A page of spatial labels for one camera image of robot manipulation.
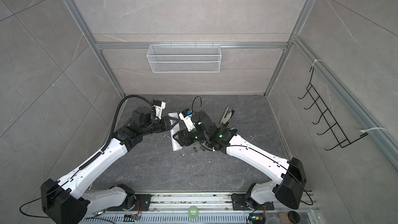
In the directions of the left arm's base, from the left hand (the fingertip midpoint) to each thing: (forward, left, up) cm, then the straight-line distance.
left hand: (178, 117), depth 73 cm
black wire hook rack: (-13, -66, +5) cm, 68 cm away
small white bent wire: (+6, +11, -28) cm, 30 cm away
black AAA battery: (-5, -7, -26) cm, 27 cm away
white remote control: (-12, +1, -5) cm, 13 cm away
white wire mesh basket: (+46, -2, +3) cm, 46 cm away
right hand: (-7, 0, -2) cm, 8 cm away
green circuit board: (-39, -36, -27) cm, 60 cm away
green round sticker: (-36, -6, -27) cm, 45 cm away
